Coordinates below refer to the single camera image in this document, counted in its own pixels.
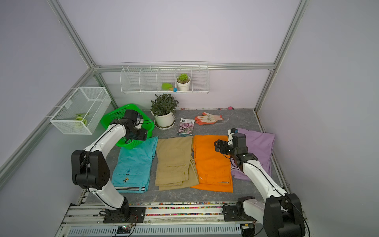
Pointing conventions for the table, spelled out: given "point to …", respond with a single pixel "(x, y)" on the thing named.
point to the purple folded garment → (261, 144)
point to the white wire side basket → (82, 112)
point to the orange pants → (213, 167)
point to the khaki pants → (175, 167)
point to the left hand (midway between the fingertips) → (140, 136)
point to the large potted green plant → (163, 109)
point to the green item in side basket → (80, 116)
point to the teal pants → (132, 171)
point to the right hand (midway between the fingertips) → (220, 143)
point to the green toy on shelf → (168, 86)
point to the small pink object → (230, 108)
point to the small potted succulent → (183, 81)
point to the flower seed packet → (185, 128)
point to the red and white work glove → (208, 118)
